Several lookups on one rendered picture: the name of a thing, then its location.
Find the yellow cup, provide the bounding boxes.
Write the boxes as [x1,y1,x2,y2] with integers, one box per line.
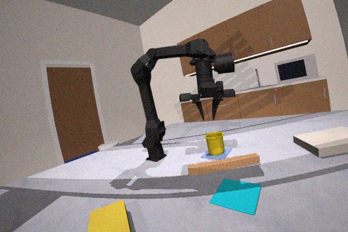
[205,132,225,155]

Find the tan wooden bar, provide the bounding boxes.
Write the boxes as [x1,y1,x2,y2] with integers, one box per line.
[188,153,260,176]

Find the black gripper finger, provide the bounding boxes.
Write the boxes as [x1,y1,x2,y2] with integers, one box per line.
[213,99,223,119]
[193,101,204,121]

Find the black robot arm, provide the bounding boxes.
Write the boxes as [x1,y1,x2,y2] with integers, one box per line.
[130,38,235,162]

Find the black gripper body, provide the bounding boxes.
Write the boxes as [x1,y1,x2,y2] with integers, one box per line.
[179,74,235,102]

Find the cream flat block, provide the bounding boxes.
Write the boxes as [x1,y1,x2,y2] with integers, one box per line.
[293,127,348,157]

